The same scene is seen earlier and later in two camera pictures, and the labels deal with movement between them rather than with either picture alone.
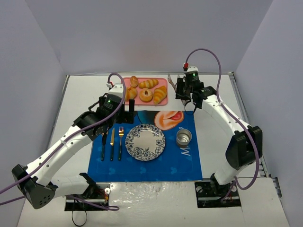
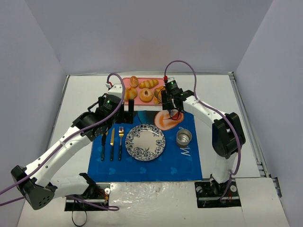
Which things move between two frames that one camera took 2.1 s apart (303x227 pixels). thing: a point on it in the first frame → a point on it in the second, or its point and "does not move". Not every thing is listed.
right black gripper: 181,89 → 172,104
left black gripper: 128,113 does not move
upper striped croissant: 149,83 does not move
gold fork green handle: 121,134 does not move
